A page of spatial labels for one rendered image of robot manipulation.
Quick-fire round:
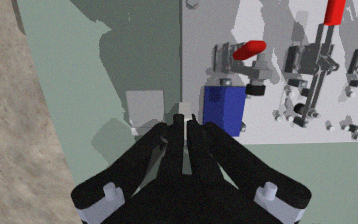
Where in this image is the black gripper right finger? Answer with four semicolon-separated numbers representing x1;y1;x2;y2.
184;102;312;224

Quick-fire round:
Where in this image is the dark blue rectangular plate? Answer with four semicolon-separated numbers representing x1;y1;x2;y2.
202;85;246;137

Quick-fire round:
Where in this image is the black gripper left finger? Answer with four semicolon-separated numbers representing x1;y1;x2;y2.
71;102;185;224

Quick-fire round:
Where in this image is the grey fixture plate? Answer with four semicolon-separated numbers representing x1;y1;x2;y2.
182;0;358;145

